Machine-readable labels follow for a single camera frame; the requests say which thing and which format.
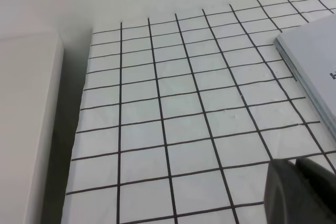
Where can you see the white box at table edge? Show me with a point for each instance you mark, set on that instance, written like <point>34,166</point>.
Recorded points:
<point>30,77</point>

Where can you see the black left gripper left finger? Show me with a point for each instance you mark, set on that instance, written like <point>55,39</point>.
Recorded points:
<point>287,197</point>

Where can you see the white HEEC catalogue book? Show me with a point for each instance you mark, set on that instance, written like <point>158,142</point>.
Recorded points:
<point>309,52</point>

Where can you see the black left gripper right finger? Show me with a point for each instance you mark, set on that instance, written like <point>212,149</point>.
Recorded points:
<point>321,183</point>

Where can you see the white black-grid tablecloth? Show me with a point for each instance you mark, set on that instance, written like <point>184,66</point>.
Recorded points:
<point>181,114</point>

